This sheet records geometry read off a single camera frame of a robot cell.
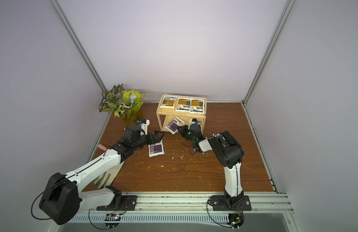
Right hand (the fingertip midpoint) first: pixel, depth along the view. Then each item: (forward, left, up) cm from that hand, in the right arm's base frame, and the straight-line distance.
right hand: (176, 124), depth 94 cm
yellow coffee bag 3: (+5, -13, +12) cm, 19 cm away
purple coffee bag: (+1, +4, -4) cm, 5 cm away
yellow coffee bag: (+8, +5, +13) cm, 16 cm away
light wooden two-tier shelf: (+14, +10, -7) cm, 18 cm away
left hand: (-12, +8, +7) cm, 16 cm away
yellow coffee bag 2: (+7, -5, +12) cm, 15 cm away
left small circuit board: (-51, +30, -11) cm, 60 cm away
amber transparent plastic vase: (+8, +35, -4) cm, 36 cm away
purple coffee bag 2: (-14, +13, -9) cm, 21 cm away
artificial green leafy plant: (+14, +40, +8) cm, 43 cm away
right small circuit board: (-50, -32, -12) cm, 60 cm away
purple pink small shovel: (-14, +49, -6) cm, 51 cm away
